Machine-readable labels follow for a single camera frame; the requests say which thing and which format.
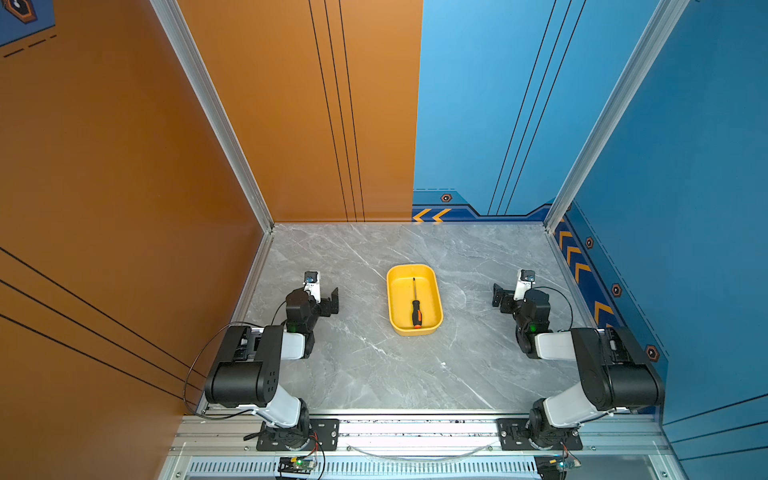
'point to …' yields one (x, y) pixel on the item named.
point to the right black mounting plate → (512, 436)
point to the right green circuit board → (567, 463)
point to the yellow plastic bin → (400, 296)
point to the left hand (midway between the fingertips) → (322, 285)
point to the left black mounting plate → (326, 434)
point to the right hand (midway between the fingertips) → (509, 286)
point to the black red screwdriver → (416, 310)
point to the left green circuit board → (296, 465)
